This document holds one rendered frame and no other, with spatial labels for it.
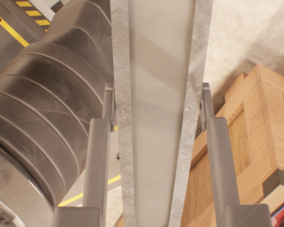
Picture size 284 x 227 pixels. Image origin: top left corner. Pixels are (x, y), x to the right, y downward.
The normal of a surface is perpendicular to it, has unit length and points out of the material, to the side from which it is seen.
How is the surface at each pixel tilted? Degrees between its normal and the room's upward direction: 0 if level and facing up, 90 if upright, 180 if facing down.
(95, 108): 66
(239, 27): 0
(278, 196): 0
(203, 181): 90
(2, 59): 0
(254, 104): 90
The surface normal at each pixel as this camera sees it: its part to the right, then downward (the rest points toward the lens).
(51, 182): 0.86, 0.17
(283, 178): 0.44, -0.65
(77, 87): 0.54, -0.31
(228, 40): -0.07, 0.66
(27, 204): 0.76, -0.07
